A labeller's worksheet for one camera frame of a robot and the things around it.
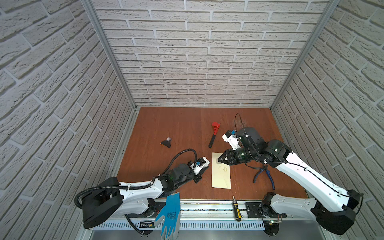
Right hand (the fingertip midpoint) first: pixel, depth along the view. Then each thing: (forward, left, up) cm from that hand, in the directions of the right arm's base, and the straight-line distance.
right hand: (221, 159), depth 66 cm
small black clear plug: (+25, +29, -23) cm, 45 cm away
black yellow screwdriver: (-18, -7, -22) cm, 29 cm away
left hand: (+4, +5, -12) cm, 14 cm away
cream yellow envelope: (0, -3, -24) cm, 24 cm away
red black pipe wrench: (+36, -7, -23) cm, 43 cm away
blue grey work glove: (-18, +26, -23) cm, 39 cm away
